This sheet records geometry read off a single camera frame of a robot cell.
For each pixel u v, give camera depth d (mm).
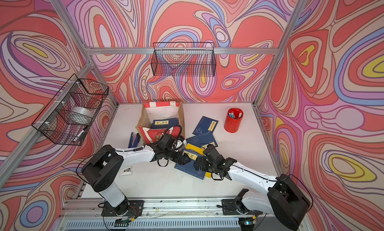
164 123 977
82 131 733
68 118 722
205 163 753
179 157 784
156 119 981
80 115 695
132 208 732
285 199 413
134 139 964
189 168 848
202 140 974
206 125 1052
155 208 750
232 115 991
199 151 914
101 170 461
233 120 936
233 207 734
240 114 964
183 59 995
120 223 719
